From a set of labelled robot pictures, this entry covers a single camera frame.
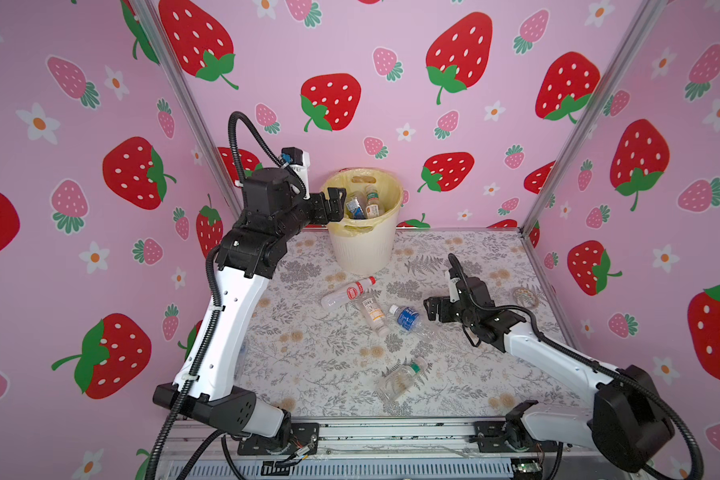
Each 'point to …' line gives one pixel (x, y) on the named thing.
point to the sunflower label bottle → (373, 208)
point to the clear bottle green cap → (397, 381)
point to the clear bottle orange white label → (373, 314)
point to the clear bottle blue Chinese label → (411, 320)
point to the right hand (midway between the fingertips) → (437, 299)
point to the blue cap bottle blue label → (356, 209)
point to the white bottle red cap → (339, 298)
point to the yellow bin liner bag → (390, 192)
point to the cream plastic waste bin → (364, 246)
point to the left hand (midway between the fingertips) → (328, 189)
